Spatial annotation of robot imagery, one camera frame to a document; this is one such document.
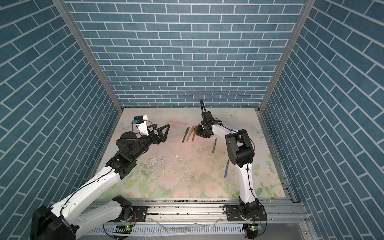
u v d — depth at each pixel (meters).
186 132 1.07
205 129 0.80
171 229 0.71
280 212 0.76
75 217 0.42
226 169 0.89
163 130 0.66
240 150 0.58
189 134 1.05
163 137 0.65
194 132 1.08
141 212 0.74
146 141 0.63
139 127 0.62
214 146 0.99
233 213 0.74
